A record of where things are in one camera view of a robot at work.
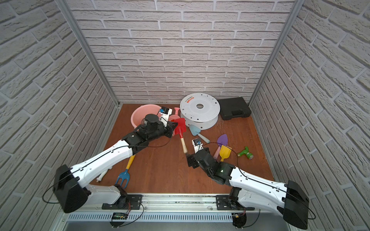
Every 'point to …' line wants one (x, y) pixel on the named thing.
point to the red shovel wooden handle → (180, 129)
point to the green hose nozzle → (246, 152)
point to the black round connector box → (239, 220)
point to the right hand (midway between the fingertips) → (194, 151)
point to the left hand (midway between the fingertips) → (174, 118)
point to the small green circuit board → (119, 216)
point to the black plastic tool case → (233, 107)
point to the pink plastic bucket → (139, 113)
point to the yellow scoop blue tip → (224, 152)
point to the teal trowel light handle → (195, 131)
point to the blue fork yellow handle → (125, 174)
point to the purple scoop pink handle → (222, 140)
